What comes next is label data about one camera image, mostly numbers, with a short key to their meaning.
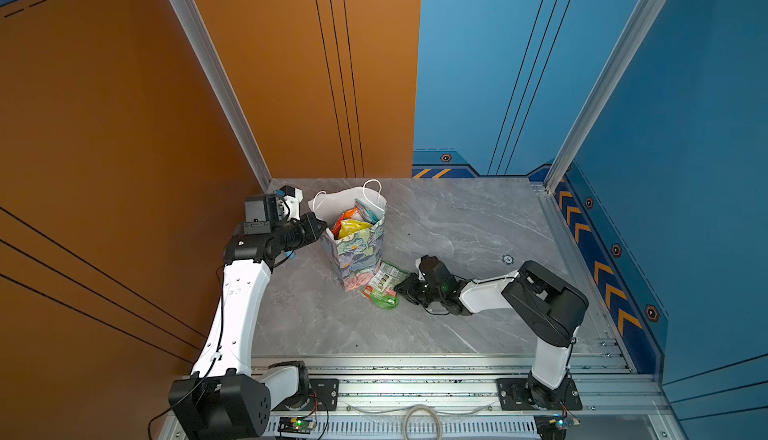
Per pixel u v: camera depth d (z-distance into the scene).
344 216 0.89
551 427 0.70
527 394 0.66
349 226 0.81
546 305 0.50
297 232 0.65
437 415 0.70
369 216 0.87
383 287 0.91
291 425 0.71
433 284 0.74
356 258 0.81
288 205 0.68
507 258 0.99
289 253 0.64
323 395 0.74
